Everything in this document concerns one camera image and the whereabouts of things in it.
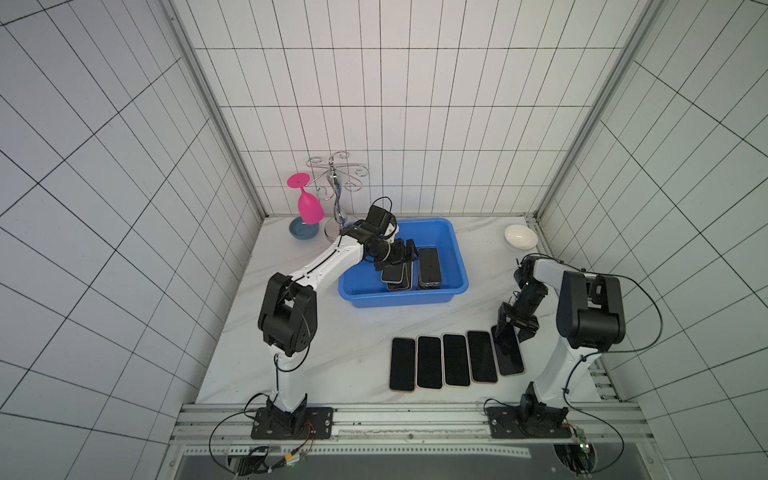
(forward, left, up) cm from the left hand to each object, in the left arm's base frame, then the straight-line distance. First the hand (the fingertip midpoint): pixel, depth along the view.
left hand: (405, 265), depth 88 cm
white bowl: (+21, -45, -11) cm, 51 cm away
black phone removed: (-25, +1, -13) cm, 28 cm away
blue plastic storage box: (0, +13, -13) cm, 19 cm away
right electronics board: (-45, -40, -13) cm, 62 cm away
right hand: (-16, -28, -13) cm, 35 cm away
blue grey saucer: (+25, +39, -13) cm, 49 cm away
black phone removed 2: (-24, -7, -14) cm, 28 cm away
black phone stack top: (+3, +4, -10) cm, 11 cm away
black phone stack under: (0, -1, -10) cm, 10 cm away
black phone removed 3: (-24, -15, -13) cm, 31 cm away
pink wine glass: (+21, +32, +2) cm, 38 cm away
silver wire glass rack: (+27, +22, +13) cm, 37 cm away
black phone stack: (+6, -9, -11) cm, 16 cm away
